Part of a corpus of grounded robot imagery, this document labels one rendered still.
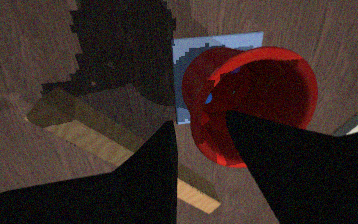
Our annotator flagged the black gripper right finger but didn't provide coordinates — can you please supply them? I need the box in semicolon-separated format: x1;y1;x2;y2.
225;110;358;224

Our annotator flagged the red translucent cup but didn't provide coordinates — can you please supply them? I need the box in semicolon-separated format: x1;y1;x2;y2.
181;46;318;168

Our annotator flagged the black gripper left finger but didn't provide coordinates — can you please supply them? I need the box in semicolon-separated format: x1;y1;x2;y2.
0;120;178;224

